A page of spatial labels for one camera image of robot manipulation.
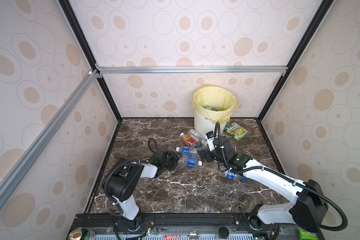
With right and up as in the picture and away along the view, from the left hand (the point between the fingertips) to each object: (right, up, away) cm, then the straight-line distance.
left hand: (186, 155), depth 91 cm
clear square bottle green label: (+8, +12, +11) cm, 18 cm away
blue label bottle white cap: (0, +3, +3) cm, 5 cm away
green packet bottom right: (+56, -34, -22) cm, 69 cm away
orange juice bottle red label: (+2, +9, +9) cm, 13 cm away
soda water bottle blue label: (+2, -3, -1) cm, 4 cm away
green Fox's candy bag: (+37, +15, +18) cm, 44 cm away
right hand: (+10, +6, -9) cm, 15 cm away
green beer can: (-45, -28, -30) cm, 60 cm away
